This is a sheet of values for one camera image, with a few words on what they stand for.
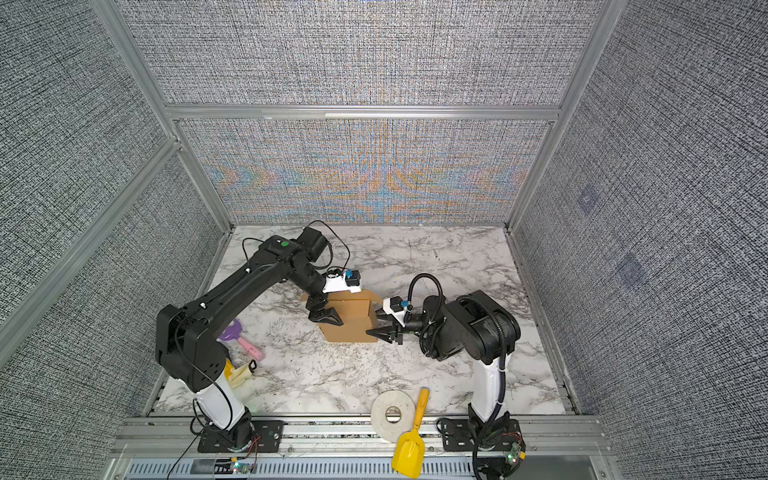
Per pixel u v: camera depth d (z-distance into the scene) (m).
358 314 0.73
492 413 0.61
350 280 0.68
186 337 0.49
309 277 0.68
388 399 0.78
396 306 0.74
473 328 0.52
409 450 0.70
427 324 0.74
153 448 0.74
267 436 0.73
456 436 0.73
